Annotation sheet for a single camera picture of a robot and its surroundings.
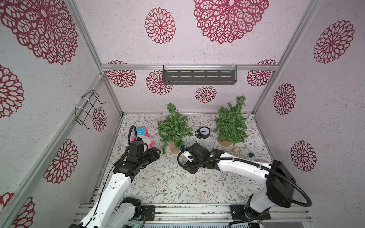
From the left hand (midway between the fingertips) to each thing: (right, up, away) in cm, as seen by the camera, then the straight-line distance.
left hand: (158, 154), depth 80 cm
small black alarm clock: (+29, +12, +26) cm, 41 cm away
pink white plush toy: (-13, +8, +19) cm, 25 cm away
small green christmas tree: (+9, +14, -6) cm, 18 cm away
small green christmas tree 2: (+42, +17, +3) cm, 45 cm away
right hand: (+16, -5, 0) cm, 17 cm away
